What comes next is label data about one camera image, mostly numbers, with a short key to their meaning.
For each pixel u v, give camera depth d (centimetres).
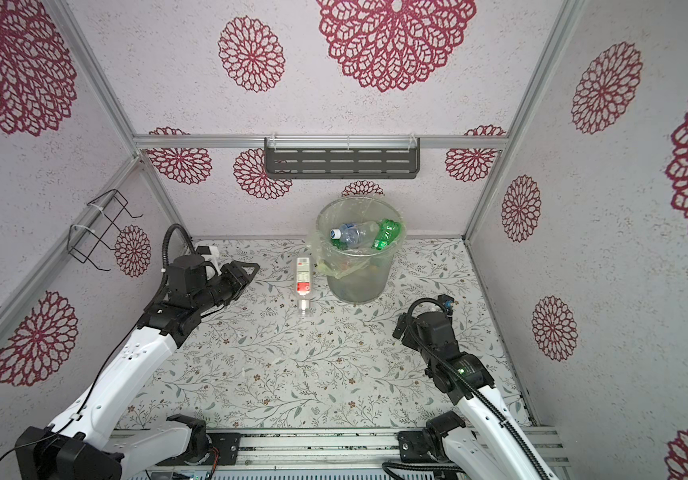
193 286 58
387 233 86
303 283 95
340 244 92
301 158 94
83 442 39
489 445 46
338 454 73
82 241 73
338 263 83
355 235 88
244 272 69
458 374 50
